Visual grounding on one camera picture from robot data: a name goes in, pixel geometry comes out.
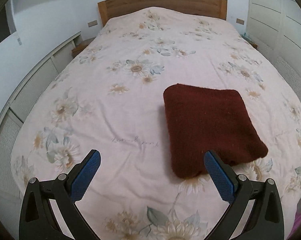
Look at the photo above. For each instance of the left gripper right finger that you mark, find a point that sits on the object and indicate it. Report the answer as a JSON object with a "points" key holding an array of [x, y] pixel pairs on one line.
{"points": [[265, 220]]}

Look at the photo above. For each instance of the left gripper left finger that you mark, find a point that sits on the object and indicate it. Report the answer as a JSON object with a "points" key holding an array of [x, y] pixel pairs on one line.
{"points": [[37, 218]]}

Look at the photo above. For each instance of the dark red knit sweater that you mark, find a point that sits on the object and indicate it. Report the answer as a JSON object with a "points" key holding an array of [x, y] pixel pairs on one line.
{"points": [[202, 119]]}

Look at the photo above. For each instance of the white low radiator cabinet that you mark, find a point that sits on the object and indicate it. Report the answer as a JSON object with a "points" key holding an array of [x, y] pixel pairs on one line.
{"points": [[21, 102]]}

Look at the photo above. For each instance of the right wooden nightstand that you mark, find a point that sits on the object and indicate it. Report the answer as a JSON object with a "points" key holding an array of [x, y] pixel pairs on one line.
{"points": [[249, 40]]}

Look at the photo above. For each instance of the wooden nightstand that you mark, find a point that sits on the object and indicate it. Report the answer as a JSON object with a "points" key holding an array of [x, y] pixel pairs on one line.
{"points": [[249, 40], [80, 47]]}

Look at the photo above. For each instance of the floral pink bed cover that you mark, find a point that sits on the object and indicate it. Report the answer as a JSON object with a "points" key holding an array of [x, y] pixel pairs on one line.
{"points": [[110, 98]]}

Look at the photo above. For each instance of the wooden headboard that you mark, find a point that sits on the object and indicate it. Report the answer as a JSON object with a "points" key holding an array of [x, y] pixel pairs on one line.
{"points": [[212, 8]]}

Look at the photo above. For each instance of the left wooden nightstand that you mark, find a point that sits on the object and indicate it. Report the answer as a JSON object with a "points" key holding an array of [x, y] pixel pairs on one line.
{"points": [[80, 47]]}

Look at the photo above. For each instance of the right wall socket plate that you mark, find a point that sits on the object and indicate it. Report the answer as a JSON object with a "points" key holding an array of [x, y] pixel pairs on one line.
{"points": [[239, 21]]}

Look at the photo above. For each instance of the wall socket plate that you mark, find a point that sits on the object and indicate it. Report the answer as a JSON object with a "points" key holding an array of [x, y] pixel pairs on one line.
{"points": [[239, 21], [92, 23]]}

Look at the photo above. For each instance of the left wall socket plate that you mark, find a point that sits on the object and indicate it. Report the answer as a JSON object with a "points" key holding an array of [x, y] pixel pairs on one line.
{"points": [[92, 23]]}

